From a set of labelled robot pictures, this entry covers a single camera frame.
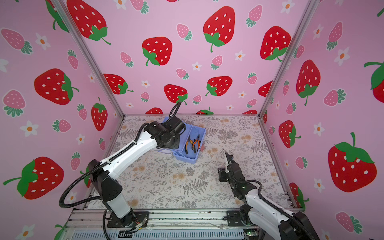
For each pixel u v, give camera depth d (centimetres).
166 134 54
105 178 42
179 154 90
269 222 53
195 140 104
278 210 47
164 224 73
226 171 77
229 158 77
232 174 65
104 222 70
